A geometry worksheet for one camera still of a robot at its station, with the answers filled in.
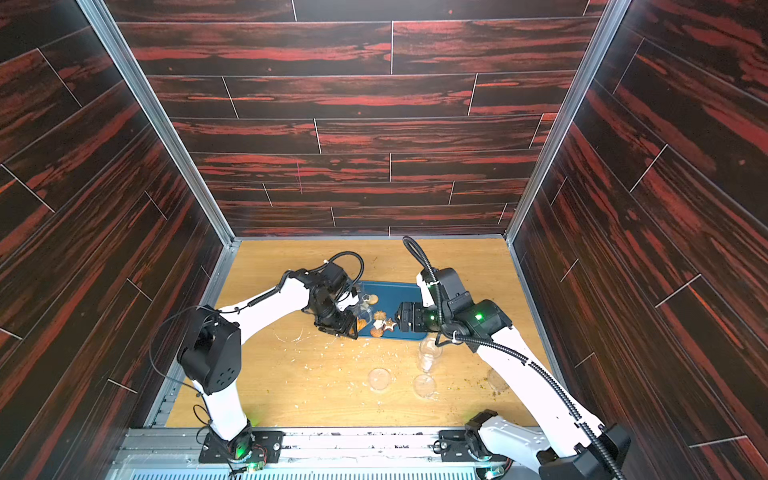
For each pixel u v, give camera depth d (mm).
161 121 842
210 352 478
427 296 576
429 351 878
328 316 750
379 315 964
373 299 1013
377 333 931
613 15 664
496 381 842
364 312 884
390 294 1045
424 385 843
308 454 734
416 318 627
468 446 651
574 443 375
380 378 859
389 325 949
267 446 737
